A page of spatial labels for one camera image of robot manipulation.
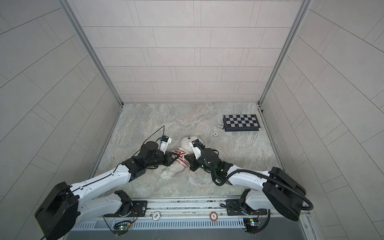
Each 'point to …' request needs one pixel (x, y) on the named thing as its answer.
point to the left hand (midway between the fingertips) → (182, 155)
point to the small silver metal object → (220, 126)
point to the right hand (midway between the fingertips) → (185, 159)
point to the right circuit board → (252, 224)
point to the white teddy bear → (175, 169)
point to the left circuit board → (121, 230)
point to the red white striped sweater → (181, 159)
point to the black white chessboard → (241, 122)
